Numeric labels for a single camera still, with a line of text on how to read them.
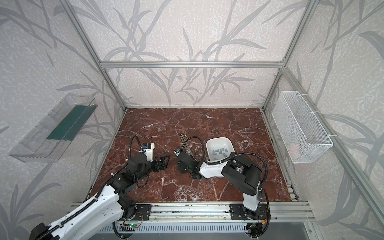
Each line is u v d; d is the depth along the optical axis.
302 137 0.61
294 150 0.72
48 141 0.63
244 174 0.47
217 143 0.96
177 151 0.79
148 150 0.71
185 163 0.69
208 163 0.60
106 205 0.51
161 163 0.71
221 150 0.96
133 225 0.70
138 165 0.59
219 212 0.75
